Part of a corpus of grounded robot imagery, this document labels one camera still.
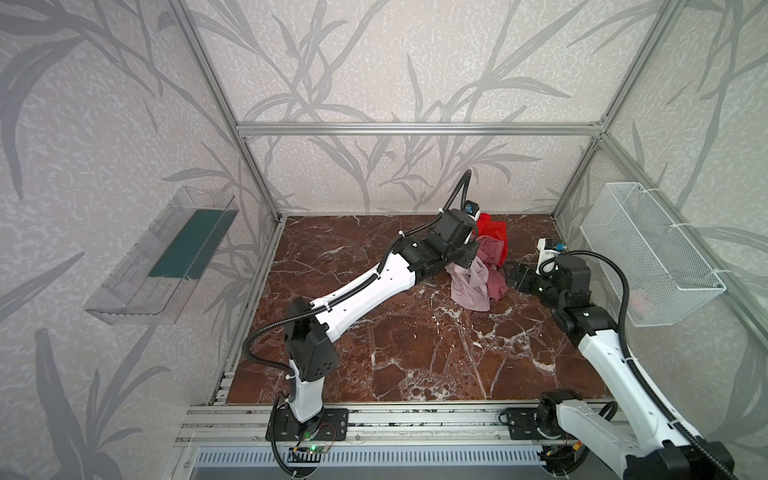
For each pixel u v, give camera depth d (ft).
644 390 1.42
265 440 2.35
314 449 2.32
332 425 2.39
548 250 2.24
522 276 2.27
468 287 3.07
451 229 1.79
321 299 1.56
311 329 1.42
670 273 1.99
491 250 3.24
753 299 1.83
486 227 3.45
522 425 2.42
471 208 2.11
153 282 2.08
